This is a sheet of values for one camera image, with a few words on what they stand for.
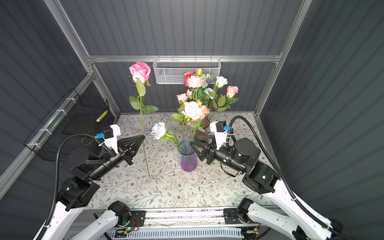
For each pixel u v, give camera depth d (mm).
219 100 784
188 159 881
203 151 482
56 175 427
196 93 692
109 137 446
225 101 764
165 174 889
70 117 766
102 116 811
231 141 487
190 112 587
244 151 400
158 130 588
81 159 399
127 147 498
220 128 463
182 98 712
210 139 551
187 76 758
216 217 755
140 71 395
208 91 772
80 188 424
